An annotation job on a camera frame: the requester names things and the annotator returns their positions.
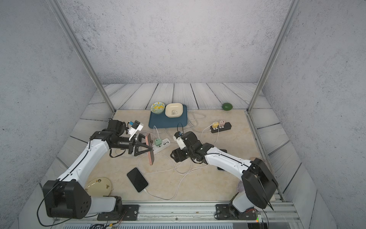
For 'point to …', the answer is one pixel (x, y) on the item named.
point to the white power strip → (165, 142)
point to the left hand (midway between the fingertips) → (151, 146)
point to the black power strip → (227, 126)
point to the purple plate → (240, 187)
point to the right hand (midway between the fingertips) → (176, 153)
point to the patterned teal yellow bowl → (157, 107)
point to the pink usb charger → (222, 123)
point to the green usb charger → (158, 142)
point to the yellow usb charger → (215, 125)
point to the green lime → (227, 106)
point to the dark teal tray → (161, 120)
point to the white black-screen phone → (137, 179)
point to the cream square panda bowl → (174, 110)
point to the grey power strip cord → (191, 123)
